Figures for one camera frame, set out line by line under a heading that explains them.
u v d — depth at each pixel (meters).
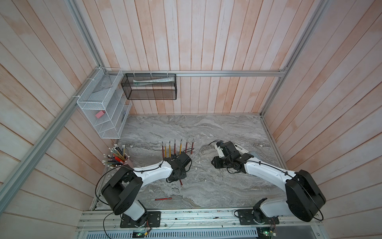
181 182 0.86
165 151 0.99
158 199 0.80
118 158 0.83
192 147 1.01
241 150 0.98
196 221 0.73
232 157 0.68
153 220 0.73
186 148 1.01
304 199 0.42
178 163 0.69
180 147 1.01
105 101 0.70
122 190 0.44
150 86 1.04
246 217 0.73
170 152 0.98
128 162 0.93
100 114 0.82
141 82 0.93
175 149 1.01
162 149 1.01
